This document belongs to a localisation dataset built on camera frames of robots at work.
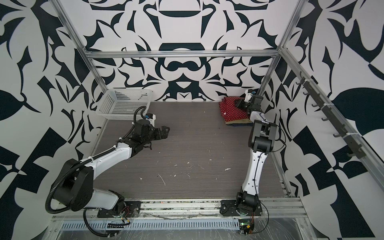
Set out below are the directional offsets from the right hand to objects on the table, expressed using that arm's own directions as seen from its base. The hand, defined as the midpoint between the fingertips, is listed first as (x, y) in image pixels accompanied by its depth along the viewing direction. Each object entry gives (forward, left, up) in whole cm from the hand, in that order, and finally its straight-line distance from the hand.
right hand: (237, 97), depth 105 cm
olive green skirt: (-14, -5, -9) cm, 17 cm away
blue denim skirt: (-16, -1, -10) cm, 19 cm away
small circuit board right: (-72, +7, -14) cm, 73 cm away
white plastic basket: (+7, +85, -11) cm, 86 cm away
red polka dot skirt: (-9, +6, -4) cm, 12 cm away
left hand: (-26, +47, +3) cm, 54 cm away
